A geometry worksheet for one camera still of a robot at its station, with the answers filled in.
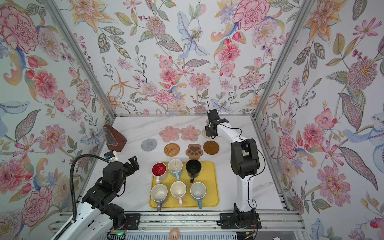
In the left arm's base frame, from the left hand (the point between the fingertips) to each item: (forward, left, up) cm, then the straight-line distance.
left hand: (133, 161), depth 79 cm
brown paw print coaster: (+15, -33, -16) cm, 40 cm away
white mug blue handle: (-11, -35, -15) cm, 39 cm away
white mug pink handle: (-11, -24, -13) cm, 29 cm away
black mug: (0, -32, -10) cm, 33 cm away
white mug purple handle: (-12, -13, -14) cm, 22 cm away
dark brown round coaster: (+17, -44, -15) cm, 50 cm away
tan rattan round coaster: (+16, -18, -15) cm, 28 cm away
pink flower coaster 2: (+30, -30, -15) cm, 45 cm away
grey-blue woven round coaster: (+20, -2, -15) cm, 26 cm away
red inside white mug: (+1, -11, -12) cm, 17 cm away
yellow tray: (-3, -41, -14) cm, 44 cm away
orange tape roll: (-29, -22, -15) cm, 40 cm away
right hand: (+26, -45, -7) cm, 52 cm away
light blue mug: (+2, -21, -13) cm, 25 cm away
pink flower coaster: (+31, -15, -16) cm, 38 cm away
